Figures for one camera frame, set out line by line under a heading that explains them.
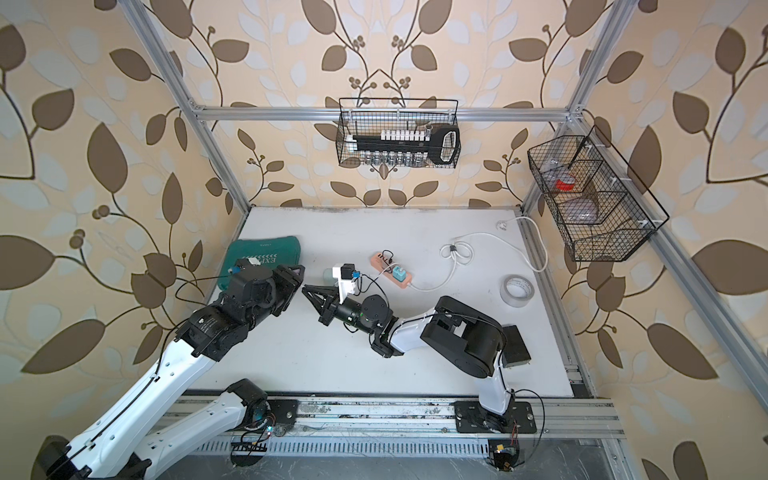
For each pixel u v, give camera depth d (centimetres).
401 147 84
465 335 50
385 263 96
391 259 95
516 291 96
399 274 94
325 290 71
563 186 81
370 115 91
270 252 102
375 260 103
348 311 69
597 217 74
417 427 74
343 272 68
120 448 39
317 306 71
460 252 104
